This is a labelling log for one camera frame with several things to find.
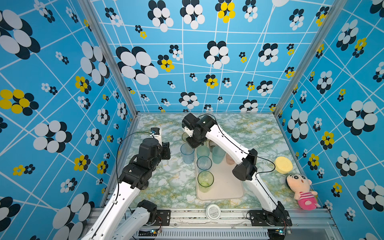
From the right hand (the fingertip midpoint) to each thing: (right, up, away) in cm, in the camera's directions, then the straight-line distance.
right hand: (194, 143), depth 86 cm
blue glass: (+6, -11, -3) cm, 12 cm away
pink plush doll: (+55, -20, -9) cm, 60 cm away
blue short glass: (-3, -5, -3) cm, 7 cm away
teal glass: (+5, -5, +3) cm, 8 cm away
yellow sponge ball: (+54, -14, +4) cm, 56 cm away
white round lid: (+9, -31, -16) cm, 36 cm away
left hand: (-13, +2, -13) cm, 19 cm away
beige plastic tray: (+19, -25, +1) cm, 31 cm away
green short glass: (+6, -20, -3) cm, 22 cm away
